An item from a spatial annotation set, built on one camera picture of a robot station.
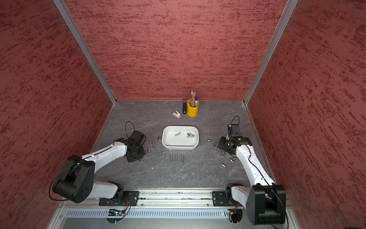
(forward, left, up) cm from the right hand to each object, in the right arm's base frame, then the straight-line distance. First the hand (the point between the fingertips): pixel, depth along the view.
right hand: (220, 147), depth 84 cm
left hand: (-3, +50, -7) cm, 51 cm away
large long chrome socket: (+3, +46, -7) cm, 47 cm away
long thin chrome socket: (-3, +31, -8) cm, 32 cm away
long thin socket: (-2, +28, -9) cm, 29 cm away
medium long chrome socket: (+7, +43, -7) cm, 44 cm away
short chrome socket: (+11, +39, -7) cm, 41 cm away
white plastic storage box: (+12, +25, -8) cm, 29 cm away
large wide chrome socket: (-1, -3, -8) cm, 8 cm away
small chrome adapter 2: (-8, -2, -8) cm, 12 cm away
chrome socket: (+10, +5, -9) cm, 14 cm away
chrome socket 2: (+6, +1, -8) cm, 10 cm away
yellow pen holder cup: (+30, +16, -1) cm, 34 cm away
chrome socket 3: (+15, +18, -8) cm, 25 cm away
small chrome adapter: (-5, -7, -8) cm, 12 cm away
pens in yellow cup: (+38, +14, +4) cm, 41 cm away
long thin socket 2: (-3, +24, -8) cm, 25 cm away
